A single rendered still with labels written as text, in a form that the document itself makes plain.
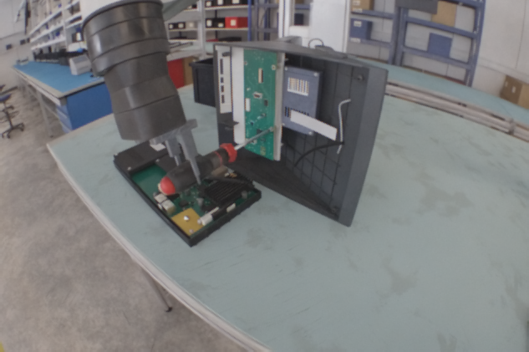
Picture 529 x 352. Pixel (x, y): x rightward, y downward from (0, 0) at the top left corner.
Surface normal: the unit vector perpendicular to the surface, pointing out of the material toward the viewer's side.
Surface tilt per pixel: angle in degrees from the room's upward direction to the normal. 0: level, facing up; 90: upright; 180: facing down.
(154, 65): 85
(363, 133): 90
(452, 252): 0
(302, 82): 90
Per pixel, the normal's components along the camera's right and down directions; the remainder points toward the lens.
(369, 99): -0.62, 0.39
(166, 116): 0.75, 0.07
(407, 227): 0.01, -0.86
